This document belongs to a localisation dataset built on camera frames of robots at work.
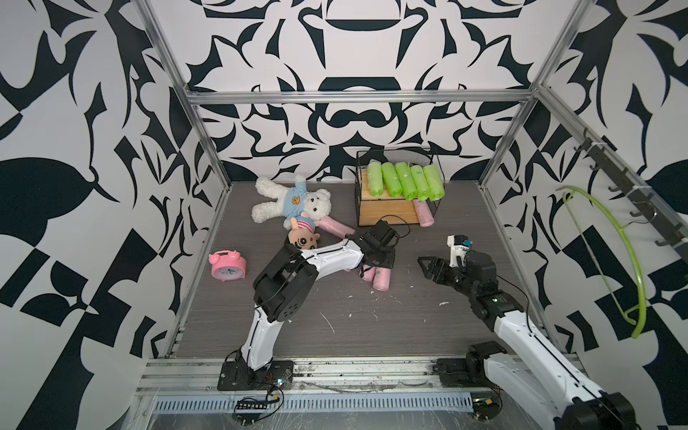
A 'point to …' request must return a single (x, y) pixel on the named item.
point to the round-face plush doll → (302, 234)
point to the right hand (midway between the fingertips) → (425, 257)
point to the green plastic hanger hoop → (626, 313)
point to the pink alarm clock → (227, 265)
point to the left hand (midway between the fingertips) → (390, 252)
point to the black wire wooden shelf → (381, 210)
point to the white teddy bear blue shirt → (289, 202)
